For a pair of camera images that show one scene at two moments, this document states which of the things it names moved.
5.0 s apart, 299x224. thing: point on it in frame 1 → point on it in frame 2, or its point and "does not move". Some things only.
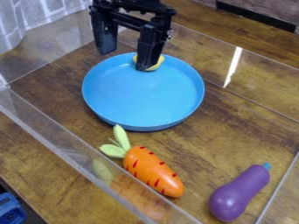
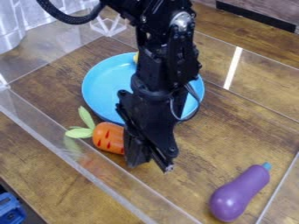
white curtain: [23, 14] does not move
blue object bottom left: [12, 213] does not move
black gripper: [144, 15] → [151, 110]
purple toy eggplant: [229, 199] does not move
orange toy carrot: [144, 164] → [107, 134]
